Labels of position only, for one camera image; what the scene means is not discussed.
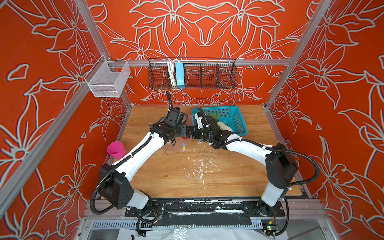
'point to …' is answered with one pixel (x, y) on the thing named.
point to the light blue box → (180, 74)
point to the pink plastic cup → (116, 149)
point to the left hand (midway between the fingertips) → (182, 127)
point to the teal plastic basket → (230, 116)
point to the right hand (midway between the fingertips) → (184, 130)
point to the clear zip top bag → (180, 142)
